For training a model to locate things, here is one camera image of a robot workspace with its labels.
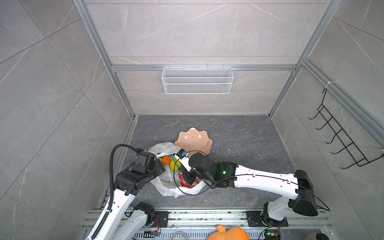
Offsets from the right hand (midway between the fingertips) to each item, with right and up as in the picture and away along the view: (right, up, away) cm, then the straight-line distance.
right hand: (181, 169), depth 68 cm
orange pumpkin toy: (+23, -27, -4) cm, 36 cm away
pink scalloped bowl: (+6, +10, +34) cm, 36 cm away
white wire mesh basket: (+8, +52, +33) cm, 62 cm away
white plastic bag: (-9, -12, +16) cm, 22 cm away
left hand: (-11, 0, +6) cm, 12 cm away
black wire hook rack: (+74, +11, -5) cm, 75 cm away
